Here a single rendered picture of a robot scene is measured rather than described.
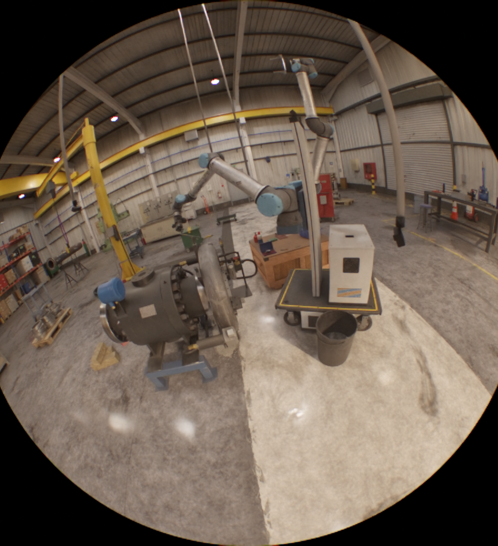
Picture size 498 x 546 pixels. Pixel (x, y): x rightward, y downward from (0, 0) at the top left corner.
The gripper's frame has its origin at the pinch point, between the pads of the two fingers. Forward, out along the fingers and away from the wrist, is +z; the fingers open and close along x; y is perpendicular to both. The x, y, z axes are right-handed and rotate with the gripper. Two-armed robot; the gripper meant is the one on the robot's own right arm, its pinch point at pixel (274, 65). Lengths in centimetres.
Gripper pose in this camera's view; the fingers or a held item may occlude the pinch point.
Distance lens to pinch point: 194.9
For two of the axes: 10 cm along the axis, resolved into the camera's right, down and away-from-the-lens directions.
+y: 0.5, 8.7, -4.9
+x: 2.7, 4.6, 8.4
